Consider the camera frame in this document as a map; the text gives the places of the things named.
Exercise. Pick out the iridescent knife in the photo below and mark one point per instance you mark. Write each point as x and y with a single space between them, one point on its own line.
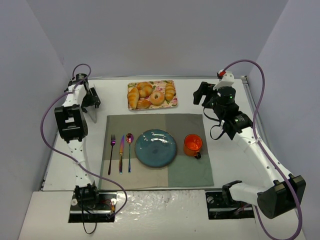
121 152

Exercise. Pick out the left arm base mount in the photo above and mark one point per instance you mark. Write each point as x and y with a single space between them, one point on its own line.
89 205

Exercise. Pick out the striped bread roll right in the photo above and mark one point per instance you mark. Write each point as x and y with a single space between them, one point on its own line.
170 91

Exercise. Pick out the sugared bagel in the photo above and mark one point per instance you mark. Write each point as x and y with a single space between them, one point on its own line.
157 98

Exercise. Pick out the iridescent fork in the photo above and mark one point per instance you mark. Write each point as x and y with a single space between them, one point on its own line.
112 144

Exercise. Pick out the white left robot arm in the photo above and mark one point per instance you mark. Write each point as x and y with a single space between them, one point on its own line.
73 129

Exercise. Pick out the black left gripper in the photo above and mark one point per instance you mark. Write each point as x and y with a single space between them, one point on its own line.
92 99

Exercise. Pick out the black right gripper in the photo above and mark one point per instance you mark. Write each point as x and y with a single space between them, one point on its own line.
203 92

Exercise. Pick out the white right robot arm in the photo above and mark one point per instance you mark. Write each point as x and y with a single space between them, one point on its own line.
275 196

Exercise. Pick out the blue ceramic plate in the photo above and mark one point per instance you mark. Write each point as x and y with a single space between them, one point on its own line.
155 148

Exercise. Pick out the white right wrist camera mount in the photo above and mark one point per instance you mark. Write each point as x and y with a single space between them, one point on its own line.
226 79

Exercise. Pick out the long croissant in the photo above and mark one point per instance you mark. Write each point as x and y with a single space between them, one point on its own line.
133 97

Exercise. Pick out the orange mug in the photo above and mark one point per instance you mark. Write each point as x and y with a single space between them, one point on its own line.
192 146

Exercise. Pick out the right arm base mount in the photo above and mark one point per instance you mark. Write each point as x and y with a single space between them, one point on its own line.
219 209

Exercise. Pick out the round sesame bun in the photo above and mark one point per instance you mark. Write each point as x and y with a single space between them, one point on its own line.
143 104

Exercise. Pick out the curved striped croissant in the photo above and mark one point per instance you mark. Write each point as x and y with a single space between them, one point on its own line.
145 89

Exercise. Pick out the iridescent spoon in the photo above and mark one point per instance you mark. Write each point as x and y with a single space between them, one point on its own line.
129 140

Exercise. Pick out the floral rectangular tray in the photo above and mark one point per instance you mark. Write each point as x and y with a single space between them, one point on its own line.
158 85

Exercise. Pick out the patchwork grey green placemat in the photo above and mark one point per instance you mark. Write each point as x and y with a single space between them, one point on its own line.
182 172

